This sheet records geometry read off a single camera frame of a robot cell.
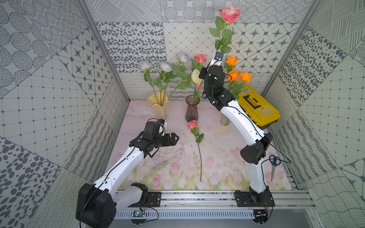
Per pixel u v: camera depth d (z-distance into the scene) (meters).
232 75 0.81
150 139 0.61
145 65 0.90
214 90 0.54
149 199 0.73
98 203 0.38
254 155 0.58
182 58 0.84
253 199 0.65
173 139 0.72
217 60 0.57
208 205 0.73
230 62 0.85
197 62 0.88
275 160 0.88
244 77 0.84
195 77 0.76
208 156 0.90
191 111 0.99
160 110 0.95
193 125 1.00
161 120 0.75
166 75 0.89
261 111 0.91
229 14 0.52
